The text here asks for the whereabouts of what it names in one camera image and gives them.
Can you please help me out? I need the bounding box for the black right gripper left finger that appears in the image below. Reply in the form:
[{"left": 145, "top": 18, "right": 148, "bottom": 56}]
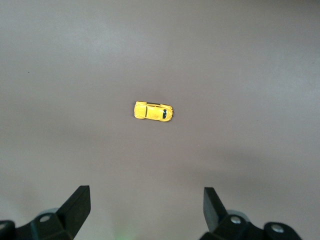
[{"left": 0, "top": 185, "right": 91, "bottom": 240}]

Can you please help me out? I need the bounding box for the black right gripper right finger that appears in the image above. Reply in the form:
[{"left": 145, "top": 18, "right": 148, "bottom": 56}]
[{"left": 199, "top": 187, "right": 303, "bottom": 240}]

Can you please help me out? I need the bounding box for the yellow beetle toy car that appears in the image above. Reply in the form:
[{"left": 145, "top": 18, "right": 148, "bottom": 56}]
[{"left": 133, "top": 100, "right": 176, "bottom": 123}]

